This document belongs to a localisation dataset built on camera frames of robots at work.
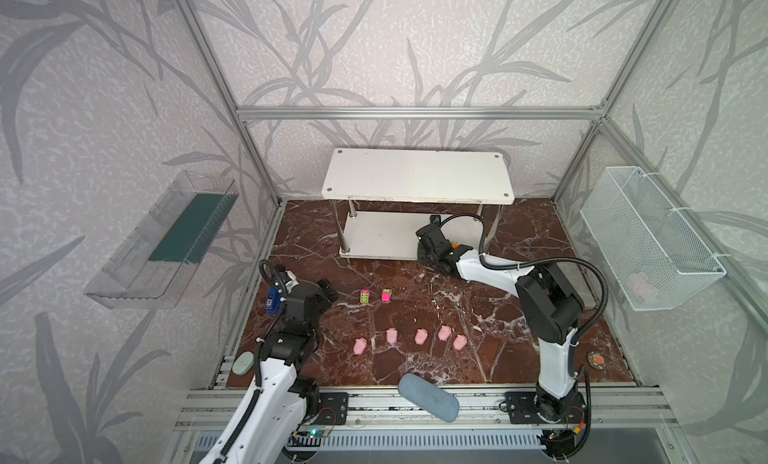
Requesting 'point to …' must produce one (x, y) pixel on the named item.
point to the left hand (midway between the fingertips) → (324, 278)
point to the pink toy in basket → (639, 284)
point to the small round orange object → (596, 360)
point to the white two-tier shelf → (380, 197)
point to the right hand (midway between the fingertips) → (427, 237)
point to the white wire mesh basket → (654, 257)
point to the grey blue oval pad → (428, 397)
